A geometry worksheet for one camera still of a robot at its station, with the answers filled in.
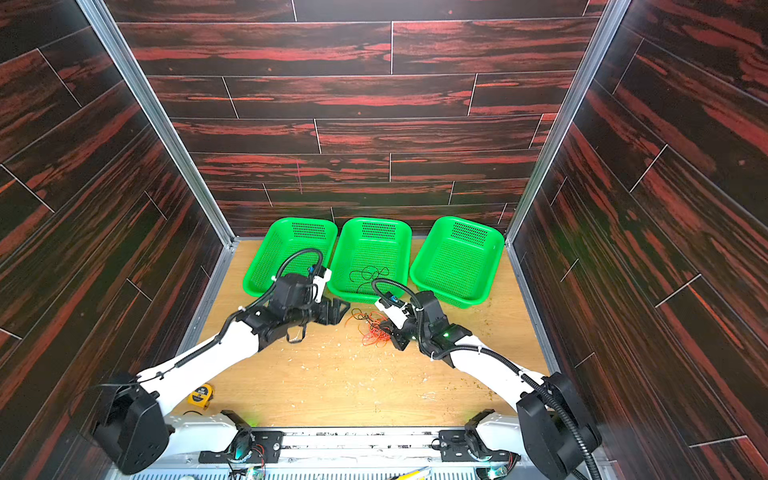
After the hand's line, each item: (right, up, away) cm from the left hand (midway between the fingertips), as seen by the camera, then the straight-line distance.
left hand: (342, 303), depth 81 cm
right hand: (+13, -5, +3) cm, 14 cm away
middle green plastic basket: (+6, +17, +34) cm, 38 cm away
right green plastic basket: (+40, +13, +30) cm, 51 cm away
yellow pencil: (+18, -39, -11) cm, 45 cm away
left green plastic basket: (-28, +21, +36) cm, 51 cm away
